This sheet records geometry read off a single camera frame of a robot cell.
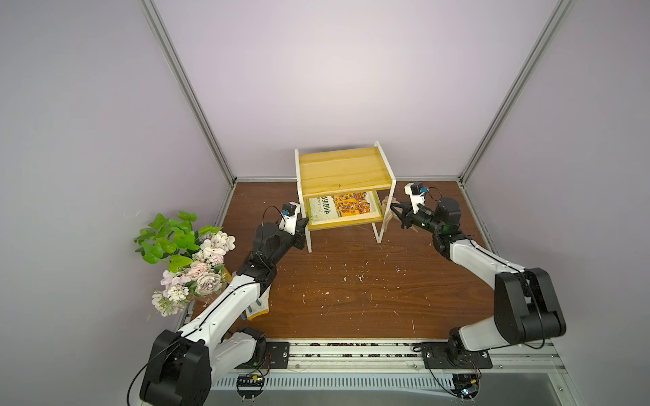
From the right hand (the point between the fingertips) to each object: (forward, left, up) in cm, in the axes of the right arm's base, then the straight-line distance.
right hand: (397, 198), depth 83 cm
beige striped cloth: (-5, +3, -2) cm, 6 cm away
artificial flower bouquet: (-26, +57, +6) cm, 63 cm away
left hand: (-8, +31, 0) cm, 32 cm away
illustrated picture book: (+1, +13, -6) cm, 15 cm away
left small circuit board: (-51, +45, -25) cm, 73 cm away
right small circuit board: (-49, -18, -26) cm, 58 cm away
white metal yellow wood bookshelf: (-4, +18, +9) cm, 21 cm away
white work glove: (-30, +46, -22) cm, 59 cm away
